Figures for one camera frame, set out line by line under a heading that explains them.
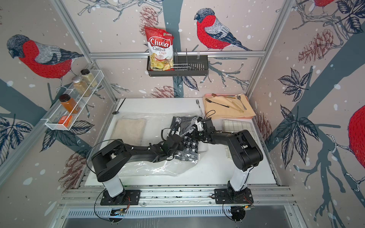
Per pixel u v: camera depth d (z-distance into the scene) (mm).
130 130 969
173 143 697
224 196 719
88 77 801
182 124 862
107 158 492
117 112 1095
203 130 827
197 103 1180
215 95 1222
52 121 658
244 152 492
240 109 1136
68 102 661
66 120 647
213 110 805
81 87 754
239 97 1206
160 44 783
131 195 733
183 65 944
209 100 1185
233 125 974
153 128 997
